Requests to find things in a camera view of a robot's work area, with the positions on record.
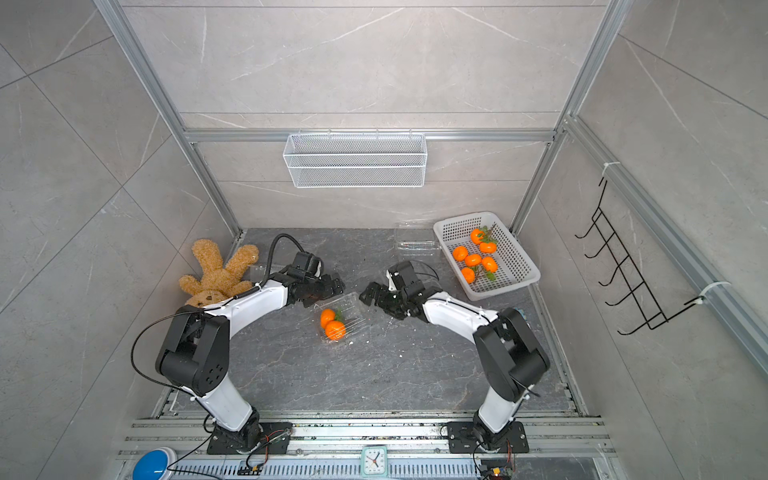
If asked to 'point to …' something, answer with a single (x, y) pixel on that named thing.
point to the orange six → (488, 248)
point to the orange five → (476, 235)
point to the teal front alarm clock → (374, 462)
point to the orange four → (326, 316)
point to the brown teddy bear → (217, 282)
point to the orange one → (460, 253)
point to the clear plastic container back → (340, 317)
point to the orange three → (335, 330)
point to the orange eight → (490, 264)
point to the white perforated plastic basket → (515, 268)
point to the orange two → (468, 275)
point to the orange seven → (473, 260)
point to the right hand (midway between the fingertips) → (372, 304)
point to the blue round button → (156, 464)
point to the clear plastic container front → (416, 240)
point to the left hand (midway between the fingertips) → (339, 285)
